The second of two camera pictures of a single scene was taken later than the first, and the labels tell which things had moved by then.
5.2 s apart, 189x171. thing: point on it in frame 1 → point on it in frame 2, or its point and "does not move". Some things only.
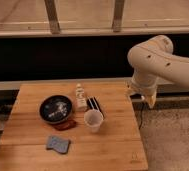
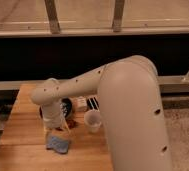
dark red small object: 65,126 does not move
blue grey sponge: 57,144 does not move
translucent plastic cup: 93,118 does not move
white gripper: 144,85 → 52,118
